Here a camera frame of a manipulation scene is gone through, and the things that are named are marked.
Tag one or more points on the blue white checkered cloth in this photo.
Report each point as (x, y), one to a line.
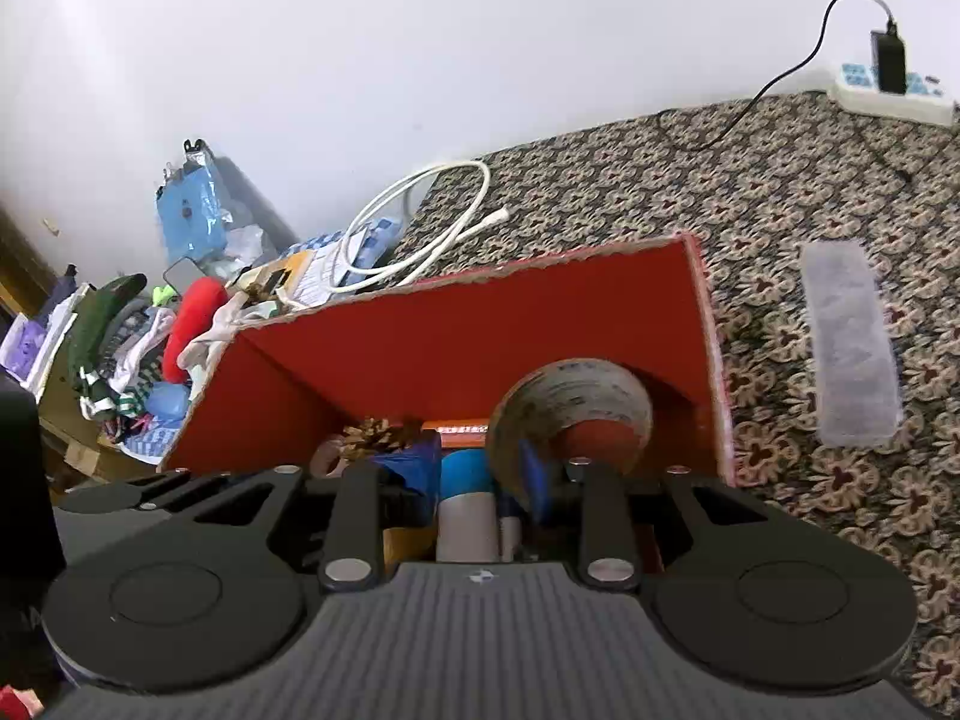
(367, 247)

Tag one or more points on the black power adapter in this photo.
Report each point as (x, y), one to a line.
(890, 59)

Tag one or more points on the red cardboard box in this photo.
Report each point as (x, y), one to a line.
(450, 350)

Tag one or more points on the brown gourd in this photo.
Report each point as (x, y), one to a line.
(402, 544)

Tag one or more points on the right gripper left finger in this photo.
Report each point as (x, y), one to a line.
(408, 483)

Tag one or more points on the blue plastic bag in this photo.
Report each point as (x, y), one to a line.
(212, 215)

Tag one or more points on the orange flat box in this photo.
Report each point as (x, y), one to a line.
(458, 434)

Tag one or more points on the green striped cloth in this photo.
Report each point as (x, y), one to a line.
(95, 312)

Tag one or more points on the pine cone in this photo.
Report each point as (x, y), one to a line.
(376, 436)

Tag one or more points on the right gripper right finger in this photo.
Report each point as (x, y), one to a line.
(546, 481)

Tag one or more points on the patterned tablecloth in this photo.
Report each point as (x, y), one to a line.
(755, 185)

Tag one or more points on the red plush toy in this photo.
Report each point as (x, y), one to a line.
(199, 304)

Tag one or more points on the white power strip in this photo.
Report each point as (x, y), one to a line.
(854, 87)

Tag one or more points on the brown tape roll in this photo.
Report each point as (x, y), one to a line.
(574, 409)

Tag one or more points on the white tube blue cap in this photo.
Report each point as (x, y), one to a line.
(467, 521)

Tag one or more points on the translucent plastic case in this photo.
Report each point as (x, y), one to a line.
(857, 391)

